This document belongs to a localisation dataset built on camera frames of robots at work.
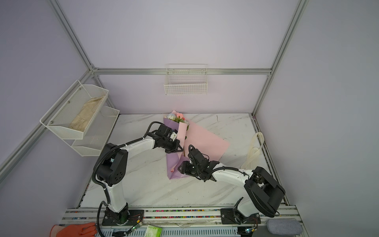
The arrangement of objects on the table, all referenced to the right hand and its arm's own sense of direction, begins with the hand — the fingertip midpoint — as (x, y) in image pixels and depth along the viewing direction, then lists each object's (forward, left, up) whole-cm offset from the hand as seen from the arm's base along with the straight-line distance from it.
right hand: (178, 169), depth 82 cm
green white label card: (-28, +10, -6) cm, 31 cm away
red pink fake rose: (+42, +2, -1) cm, 42 cm away
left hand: (+13, -1, -1) cm, 13 cm away
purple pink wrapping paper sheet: (+31, -6, -11) cm, 33 cm away
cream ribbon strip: (+21, -51, -10) cm, 56 cm away
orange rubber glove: (-28, +42, -7) cm, 51 cm away
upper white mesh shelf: (+20, +58, +23) cm, 65 cm away
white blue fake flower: (+41, +8, +1) cm, 42 cm away
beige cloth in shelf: (+18, +50, +23) cm, 58 cm away
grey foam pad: (-26, -52, -7) cm, 59 cm away
